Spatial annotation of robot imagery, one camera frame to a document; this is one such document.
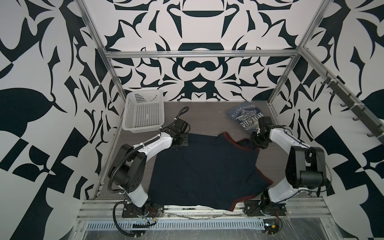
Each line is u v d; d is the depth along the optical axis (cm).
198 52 93
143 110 115
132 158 42
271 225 71
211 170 86
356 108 59
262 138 73
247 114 108
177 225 78
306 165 51
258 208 73
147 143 52
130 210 72
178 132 71
